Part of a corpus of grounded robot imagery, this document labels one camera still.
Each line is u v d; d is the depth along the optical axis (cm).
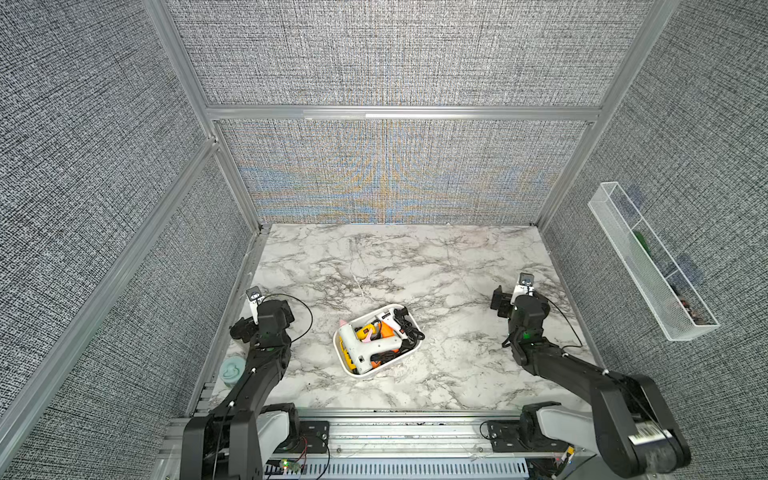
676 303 63
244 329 75
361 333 84
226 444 40
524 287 74
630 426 42
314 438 73
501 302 80
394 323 88
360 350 80
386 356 82
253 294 73
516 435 73
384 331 86
